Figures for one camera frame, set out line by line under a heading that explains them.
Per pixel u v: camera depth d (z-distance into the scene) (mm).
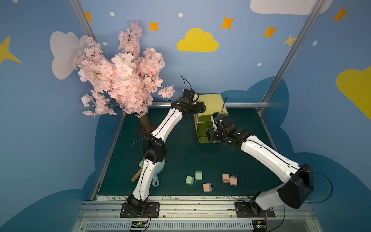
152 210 740
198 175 863
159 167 913
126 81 556
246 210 746
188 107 733
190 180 821
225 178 847
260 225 729
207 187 801
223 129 603
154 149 598
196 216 736
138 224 718
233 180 821
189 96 737
